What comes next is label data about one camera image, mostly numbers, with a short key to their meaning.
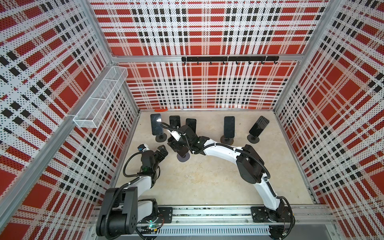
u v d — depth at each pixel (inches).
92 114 36.7
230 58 35.1
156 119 52.7
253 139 40.9
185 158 37.5
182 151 35.5
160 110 49.9
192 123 37.5
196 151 26.1
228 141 40.1
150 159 26.8
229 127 37.5
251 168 21.1
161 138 41.1
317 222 28.4
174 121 37.5
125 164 29.8
